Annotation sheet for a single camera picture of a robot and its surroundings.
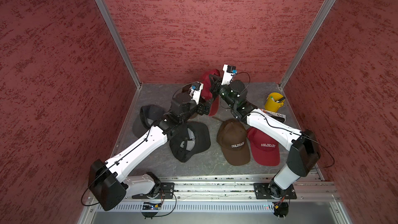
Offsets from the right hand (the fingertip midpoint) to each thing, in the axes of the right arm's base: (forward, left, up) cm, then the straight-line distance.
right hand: (208, 78), depth 75 cm
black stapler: (-5, -46, -33) cm, 57 cm away
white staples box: (+1, -45, -36) cm, 57 cm away
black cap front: (-16, +11, -35) cm, 40 cm away
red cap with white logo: (-25, -31, -33) cm, 52 cm away
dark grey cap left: (0, +39, -29) cm, 49 cm away
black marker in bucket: (+7, -49, -27) cm, 56 cm away
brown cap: (-21, -13, -28) cm, 37 cm away
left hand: (-9, +3, -5) cm, 11 cm away
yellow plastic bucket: (+4, -42, -29) cm, 52 cm away
